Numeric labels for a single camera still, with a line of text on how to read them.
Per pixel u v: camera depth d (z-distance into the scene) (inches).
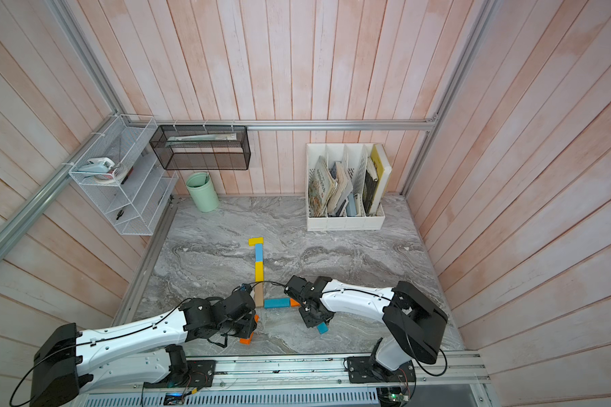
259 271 37.4
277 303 34.8
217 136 35.7
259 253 39.5
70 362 16.0
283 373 29.5
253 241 41.2
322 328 31.6
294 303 33.7
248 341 29.5
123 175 29.2
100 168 26.9
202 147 41.1
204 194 42.5
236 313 23.3
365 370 28.8
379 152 39.2
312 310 23.7
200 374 28.8
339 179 39.0
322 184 40.0
